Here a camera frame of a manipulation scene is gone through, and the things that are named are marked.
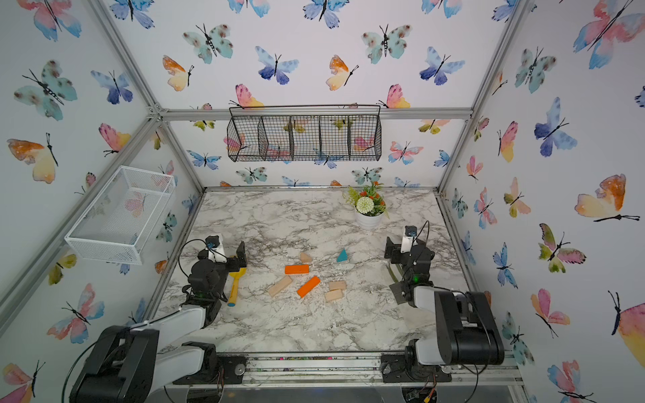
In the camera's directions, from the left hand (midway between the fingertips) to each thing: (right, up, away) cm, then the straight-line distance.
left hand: (231, 241), depth 87 cm
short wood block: (+35, -19, +2) cm, 40 cm away
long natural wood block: (+16, -16, +4) cm, 23 cm away
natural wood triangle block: (+24, -8, +11) cm, 27 cm away
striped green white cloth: (+57, -14, +5) cm, 59 cm away
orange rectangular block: (+22, -11, +7) cm, 26 cm away
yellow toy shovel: (0, -16, +4) cm, 17 cm away
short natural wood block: (+37, -16, +4) cm, 40 cm away
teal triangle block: (+39, -7, +12) cm, 41 cm away
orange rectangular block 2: (+26, -17, +4) cm, 31 cm away
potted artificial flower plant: (+48, +12, +7) cm, 50 cm away
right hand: (+60, +2, +3) cm, 60 cm away
